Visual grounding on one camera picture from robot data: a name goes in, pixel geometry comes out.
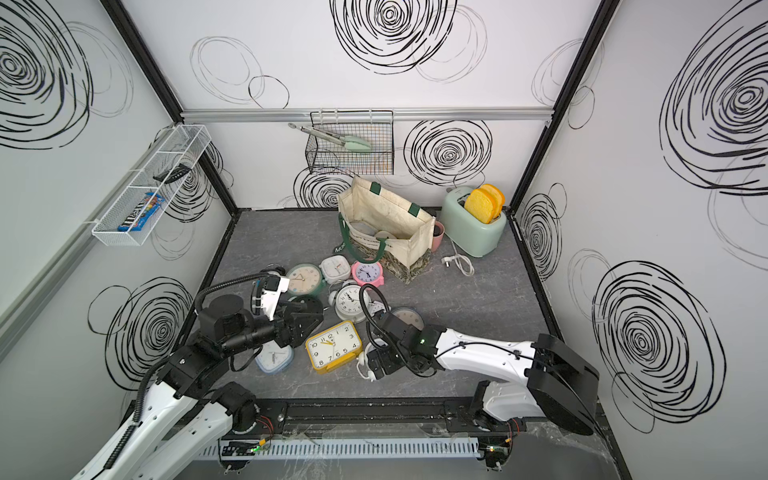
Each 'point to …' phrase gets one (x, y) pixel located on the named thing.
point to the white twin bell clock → (347, 303)
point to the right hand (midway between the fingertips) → (382, 359)
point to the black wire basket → (326, 156)
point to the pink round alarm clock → (368, 273)
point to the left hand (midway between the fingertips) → (313, 314)
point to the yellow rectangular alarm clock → (334, 346)
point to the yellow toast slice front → (479, 204)
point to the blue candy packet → (150, 210)
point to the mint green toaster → (469, 233)
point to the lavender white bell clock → (363, 360)
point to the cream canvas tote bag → (379, 226)
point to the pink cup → (439, 231)
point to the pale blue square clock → (273, 359)
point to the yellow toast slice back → (497, 197)
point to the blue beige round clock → (410, 316)
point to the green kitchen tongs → (351, 142)
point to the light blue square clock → (363, 227)
